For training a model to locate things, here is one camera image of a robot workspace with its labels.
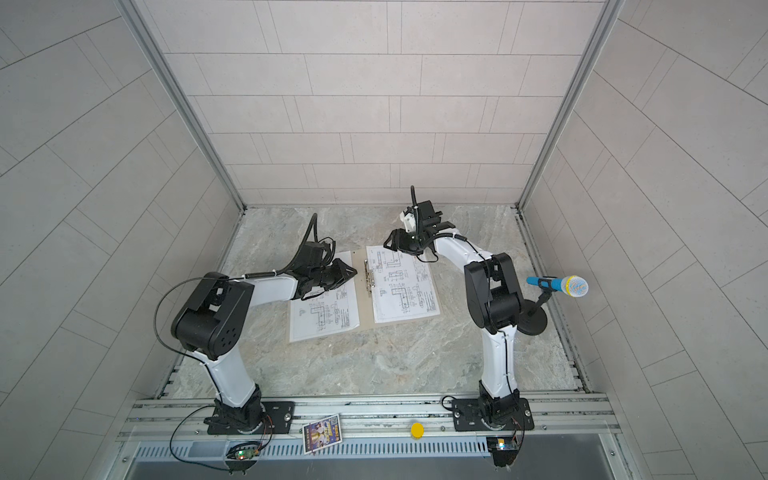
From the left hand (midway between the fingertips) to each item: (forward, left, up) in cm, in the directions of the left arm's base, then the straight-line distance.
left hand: (363, 267), depth 93 cm
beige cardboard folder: (-15, -2, -4) cm, 15 cm away
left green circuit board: (-47, +21, -1) cm, 52 cm away
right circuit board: (-46, -36, -4) cm, 58 cm away
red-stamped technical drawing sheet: (-4, -11, -4) cm, 13 cm away
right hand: (+7, -9, +3) cm, 11 cm away
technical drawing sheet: (-13, +11, -5) cm, 18 cm away
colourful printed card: (-43, +6, -2) cm, 44 cm away
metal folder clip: (-3, -2, -3) cm, 4 cm away
